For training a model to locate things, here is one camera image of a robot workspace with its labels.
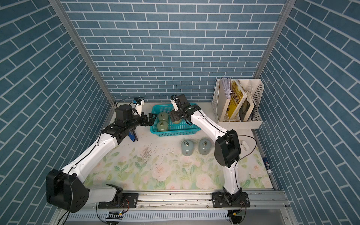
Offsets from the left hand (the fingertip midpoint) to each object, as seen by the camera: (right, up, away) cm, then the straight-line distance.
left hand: (153, 113), depth 80 cm
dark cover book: (+62, +4, +19) cm, 65 cm away
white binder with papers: (+43, +12, +8) cm, 46 cm away
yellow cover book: (+55, +13, +14) cm, 58 cm away
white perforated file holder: (+72, -5, +28) cm, 78 cm away
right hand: (+12, +1, +10) cm, 16 cm away
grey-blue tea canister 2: (+31, -20, +7) cm, 37 cm away
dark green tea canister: (+3, -8, +15) cm, 17 cm away
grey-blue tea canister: (+20, -21, +6) cm, 30 cm away
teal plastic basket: (+16, -10, +13) cm, 23 cm away
